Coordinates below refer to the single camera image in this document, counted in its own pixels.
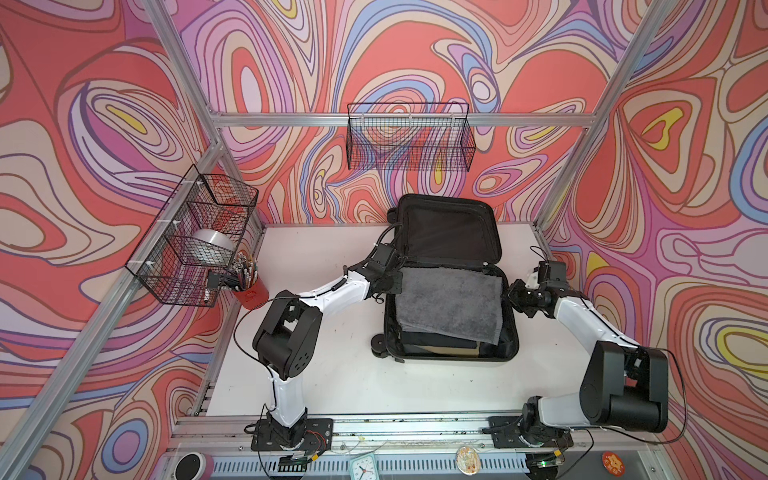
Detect grey towel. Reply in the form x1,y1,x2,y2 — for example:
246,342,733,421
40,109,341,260
395,267,503,345

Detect black t-shirt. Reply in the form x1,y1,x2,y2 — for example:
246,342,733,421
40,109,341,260
400,332,480,356

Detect khaki shorts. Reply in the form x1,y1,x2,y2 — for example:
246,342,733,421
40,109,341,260
425,345,480,358

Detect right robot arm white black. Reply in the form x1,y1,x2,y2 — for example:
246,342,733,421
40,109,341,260
507,280,669,446

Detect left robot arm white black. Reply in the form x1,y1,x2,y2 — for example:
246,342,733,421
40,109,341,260
252,268,402,451

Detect red pen cup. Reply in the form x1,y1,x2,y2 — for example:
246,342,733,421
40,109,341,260
228,251,269,310

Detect round food badge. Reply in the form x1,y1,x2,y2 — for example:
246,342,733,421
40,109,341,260
455,445,481,476

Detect red round sticker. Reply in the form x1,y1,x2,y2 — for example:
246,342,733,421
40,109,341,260
601,451,626,477

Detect small white clock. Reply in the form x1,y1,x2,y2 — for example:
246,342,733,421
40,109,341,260
348,453,380,480

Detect pink cylinder black top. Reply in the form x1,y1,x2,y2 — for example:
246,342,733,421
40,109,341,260
171,452,214,480

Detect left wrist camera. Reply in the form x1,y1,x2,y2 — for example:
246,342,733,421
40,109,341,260
364,244,400,276

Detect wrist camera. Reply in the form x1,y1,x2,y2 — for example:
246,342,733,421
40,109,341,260
364,244,400,276
537,260,570,290

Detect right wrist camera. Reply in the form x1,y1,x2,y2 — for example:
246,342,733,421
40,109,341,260
537,260,570,290

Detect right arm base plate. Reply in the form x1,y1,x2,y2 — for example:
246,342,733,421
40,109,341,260
481,415,574,450

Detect black wire basket on back wall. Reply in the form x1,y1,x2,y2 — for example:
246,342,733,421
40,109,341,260
346,100,476,172

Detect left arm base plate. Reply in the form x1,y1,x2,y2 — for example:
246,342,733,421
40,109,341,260
250,416,334,453

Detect black wire basket on left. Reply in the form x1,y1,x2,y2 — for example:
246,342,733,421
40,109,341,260
125,166,259,307

